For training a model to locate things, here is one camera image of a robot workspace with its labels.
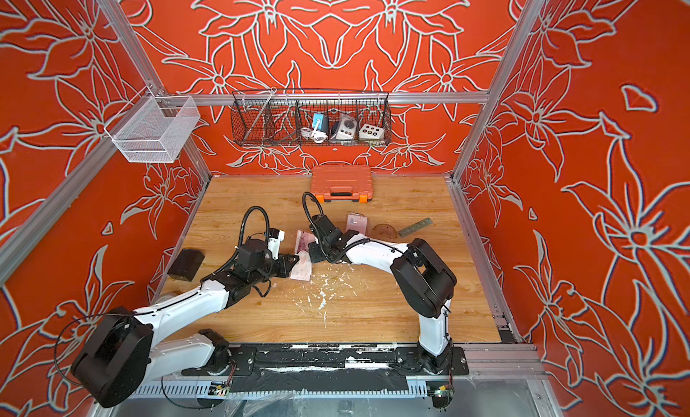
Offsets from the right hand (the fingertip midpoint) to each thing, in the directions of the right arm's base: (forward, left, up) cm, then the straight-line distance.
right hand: (309, 251), depth 89 cm
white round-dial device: (+34, -13, +27) cm, 45 cm away
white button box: (+36, -20, +23) cm, 48 cm away
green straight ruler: (+13, -37, -6) cm, 39 cm away
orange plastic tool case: (+33, -10, 0) cm, 35 cm away
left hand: (-4, +3, +3) cm, 5 cm away
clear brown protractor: (+13, -27, -5) cm, 31 cm away
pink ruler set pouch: (-7, +1, +1) cm, 7 cm away
